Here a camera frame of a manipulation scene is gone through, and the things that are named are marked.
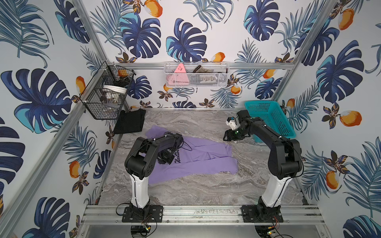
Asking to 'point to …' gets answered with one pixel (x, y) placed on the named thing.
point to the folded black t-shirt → (130, 121)
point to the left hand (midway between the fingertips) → (160, 160)
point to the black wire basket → (104, 97)
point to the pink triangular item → (179, 77)
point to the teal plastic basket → (271, 112)
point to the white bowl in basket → (118, 89)
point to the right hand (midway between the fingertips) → (229, 137)
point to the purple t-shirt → (194, 156)
